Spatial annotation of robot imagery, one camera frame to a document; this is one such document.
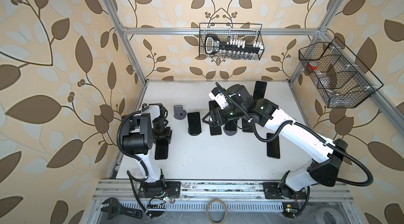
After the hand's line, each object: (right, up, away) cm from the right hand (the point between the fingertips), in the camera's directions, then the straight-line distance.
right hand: (208, 118), depth 68 cm
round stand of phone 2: (-8, -10, +22) cm, 25 cm away
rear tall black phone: (+32, +13, +31) cm, 46 cm away
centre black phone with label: (+4, -11, +27) cm, 30 cm away
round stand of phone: (+13, -12, +26) cm, 31 cm away
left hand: (-26, -16, +22) cm, 38 cm away
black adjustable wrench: (-42, -41, +2) cm, 59 cm away
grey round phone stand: (-18, -1, +29) cm, 34 cm away
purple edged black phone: (+36, -19, +19) cm, 45 cm away
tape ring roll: (+8, -41, 0) cm, 42 cm away
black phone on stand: (-8, -5, +19) cm, 21 cm away
